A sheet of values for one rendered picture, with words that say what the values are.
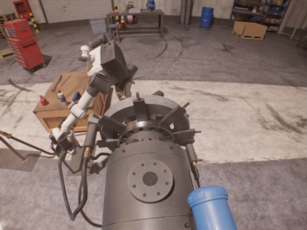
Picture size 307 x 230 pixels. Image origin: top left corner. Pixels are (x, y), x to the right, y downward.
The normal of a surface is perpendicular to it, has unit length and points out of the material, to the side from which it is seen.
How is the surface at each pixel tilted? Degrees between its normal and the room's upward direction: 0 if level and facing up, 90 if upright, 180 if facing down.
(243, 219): 0
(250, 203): 0
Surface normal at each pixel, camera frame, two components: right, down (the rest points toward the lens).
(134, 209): -0.27, -0.68
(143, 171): 0.00, -0.72
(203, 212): -0.65, -0.50
